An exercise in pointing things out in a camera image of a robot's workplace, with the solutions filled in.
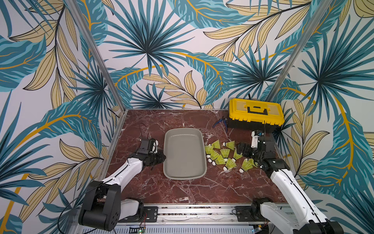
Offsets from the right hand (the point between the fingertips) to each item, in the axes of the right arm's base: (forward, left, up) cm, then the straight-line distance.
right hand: (245, 146), depth 82 cm
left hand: (-2, +46, -9) cm, 47 cm away
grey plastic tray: (+3, +34, -13) cm, 36 cm away
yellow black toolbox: (+24, -13, +1) cm, 27 cm away
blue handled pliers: (+32, +4, -14) cm, 35 cm away
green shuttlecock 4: (+8, +14, -12) cm, 20 cm away
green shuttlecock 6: (0, +16, -11) cm, 19 cm away
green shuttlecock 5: (+4, +19, -11) cm, 23 cm away
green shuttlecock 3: (-6, +7, -12) cm, 15 cm away
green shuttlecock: (+8, +4, -11) cm, 14 cm away
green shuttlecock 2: (+3, +8, -12) cm, 15 cm away
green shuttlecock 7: (-3, +13, -12) cm, 17 cm away
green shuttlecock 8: (-6, -3, -11) cm, 13 cm away
